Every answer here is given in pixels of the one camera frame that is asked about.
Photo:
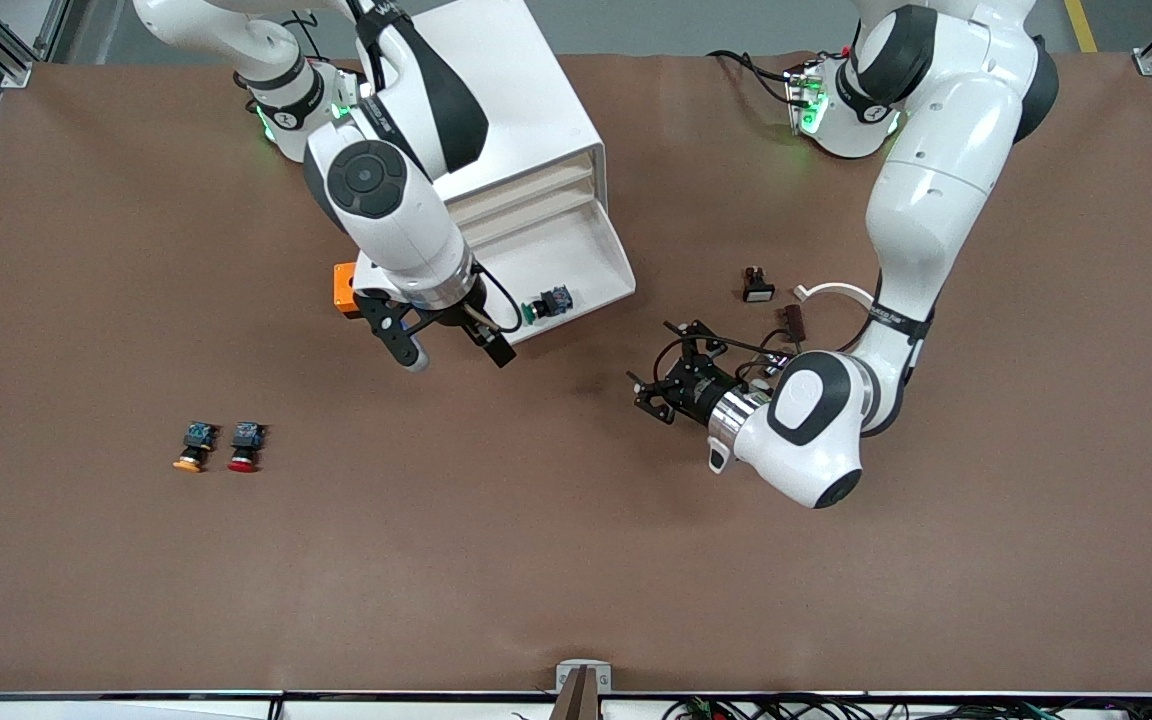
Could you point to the yellow push button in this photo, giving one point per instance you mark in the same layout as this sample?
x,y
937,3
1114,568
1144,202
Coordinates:
x,y
198,437

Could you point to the red push button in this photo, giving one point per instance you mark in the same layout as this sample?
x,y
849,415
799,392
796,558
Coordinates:
x,y
248,437

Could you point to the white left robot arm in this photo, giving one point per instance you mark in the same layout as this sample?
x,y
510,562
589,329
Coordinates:
x,y
936,200

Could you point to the white drawer cabinet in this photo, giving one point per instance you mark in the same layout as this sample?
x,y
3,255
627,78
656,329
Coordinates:
x,y
536,90

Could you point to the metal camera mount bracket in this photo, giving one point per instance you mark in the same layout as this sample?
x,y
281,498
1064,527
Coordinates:
x,y
583,675

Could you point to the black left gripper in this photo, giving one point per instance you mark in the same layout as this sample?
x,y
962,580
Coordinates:
x,y
700,394

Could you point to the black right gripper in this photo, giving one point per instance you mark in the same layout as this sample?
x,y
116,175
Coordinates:
x,y
463,315

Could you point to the green push button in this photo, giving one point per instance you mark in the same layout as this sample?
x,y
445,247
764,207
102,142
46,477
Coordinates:
x,y
548,303

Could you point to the black switch white cap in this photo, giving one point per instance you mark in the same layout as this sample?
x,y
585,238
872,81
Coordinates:
x,y
758,291

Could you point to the white curved bracket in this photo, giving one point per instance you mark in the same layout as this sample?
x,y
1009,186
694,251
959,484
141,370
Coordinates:
x,y
836,288

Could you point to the white table edge rail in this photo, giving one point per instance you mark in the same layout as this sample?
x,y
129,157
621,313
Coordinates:
x,y
86,712

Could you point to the white empty drawer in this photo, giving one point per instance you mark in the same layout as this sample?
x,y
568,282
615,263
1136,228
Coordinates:
x,y
536,180
526,207

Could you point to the brown terminal block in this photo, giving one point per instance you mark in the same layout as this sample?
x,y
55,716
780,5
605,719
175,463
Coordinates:
x,y
794,320

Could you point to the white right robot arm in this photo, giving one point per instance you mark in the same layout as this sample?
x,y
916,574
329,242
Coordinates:
x,y
386,200

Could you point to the orange button box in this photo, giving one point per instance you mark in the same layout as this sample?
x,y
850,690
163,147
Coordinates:
x,y
343,285

